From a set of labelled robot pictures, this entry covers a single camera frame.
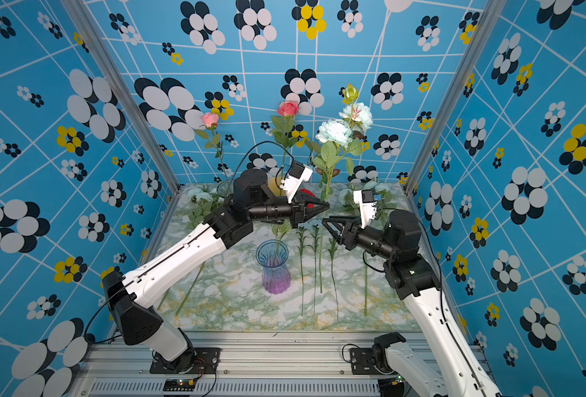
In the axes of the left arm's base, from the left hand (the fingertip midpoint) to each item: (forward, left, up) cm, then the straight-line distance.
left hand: (331, 203), depth 59 cm
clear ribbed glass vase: (+26, +36, -21) cm, 50 cm away
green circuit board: (-33, +43, -44) cm, 70 cm away
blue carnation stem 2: (+16, +1, -39) cm, 42 cm away
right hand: (-1, 0, -6) cm, 6 cm away
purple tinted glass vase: (-3, +16, -21) cm, 27 cm away
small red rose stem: (+4, +14, -18) cm, 23 cm away
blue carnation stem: (+17, +7, -39) cm, 43 cm away
